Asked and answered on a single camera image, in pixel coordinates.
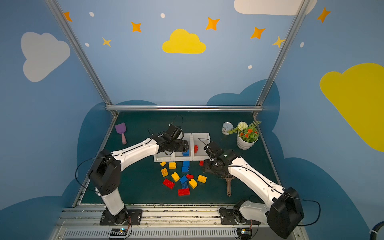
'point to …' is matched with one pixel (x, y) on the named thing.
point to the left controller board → (119, 232)
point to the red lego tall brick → (196, 148)
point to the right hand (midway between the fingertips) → (209, 168)
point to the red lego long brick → (168, 183)
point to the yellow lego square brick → (172, 165)
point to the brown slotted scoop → (228, 177)
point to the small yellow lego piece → (163, 163)
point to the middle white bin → (187, 156)
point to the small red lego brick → (190, 176)
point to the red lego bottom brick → (185, 191)
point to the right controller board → (244, 233)
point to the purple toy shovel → (121, 128)
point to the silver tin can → (226, 127)
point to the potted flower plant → (248, 134)
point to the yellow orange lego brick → (164, 172)
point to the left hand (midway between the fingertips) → (184, 145)
